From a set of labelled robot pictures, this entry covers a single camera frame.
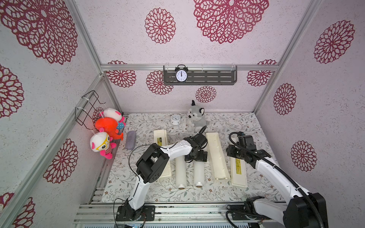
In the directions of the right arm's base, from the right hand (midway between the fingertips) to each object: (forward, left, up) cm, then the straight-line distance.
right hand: (229, 148), depth 85 cm
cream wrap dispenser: (+7, +43, -2) cm, 44 cm away
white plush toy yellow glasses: (-3, +74, +10) cm, 74 cm away
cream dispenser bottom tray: (-8, +4, -12) cm, 15 cm away
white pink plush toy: (+20, +75, +9) cm, 78 cm away
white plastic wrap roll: (-13, +29, -7) cm, 33 cm away
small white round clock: (+30, +35, -8) cm, 47 cm away
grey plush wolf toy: (+21, +19, +2) cm, 28 cm away
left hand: (-3, +17, -10) cm, 20 cm away
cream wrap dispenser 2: (-11, -6, -9) cm, 16 cm away
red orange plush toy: (+10, +74, +9) cm, 75 cm away
